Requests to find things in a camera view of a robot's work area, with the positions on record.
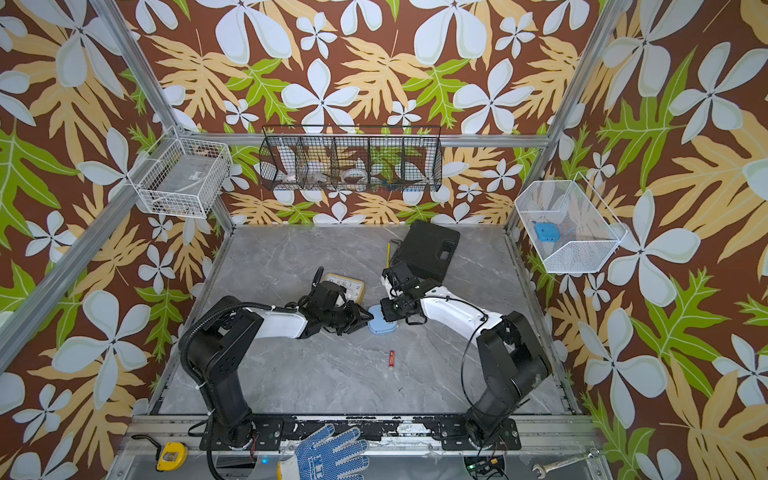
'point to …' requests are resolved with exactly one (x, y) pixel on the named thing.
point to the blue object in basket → (547, 232)
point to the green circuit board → (484, 465)
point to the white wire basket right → (571, 227)
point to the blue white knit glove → (325, 456)
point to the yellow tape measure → (172, 457)
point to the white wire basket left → (181, 176)
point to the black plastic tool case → (428, 249)
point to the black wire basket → (351, 158)
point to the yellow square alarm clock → (355, 289)
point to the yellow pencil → (388, 257)
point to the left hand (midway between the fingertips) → (375, 315)
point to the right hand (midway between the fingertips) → (385, 310)
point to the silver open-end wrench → (590, 454)
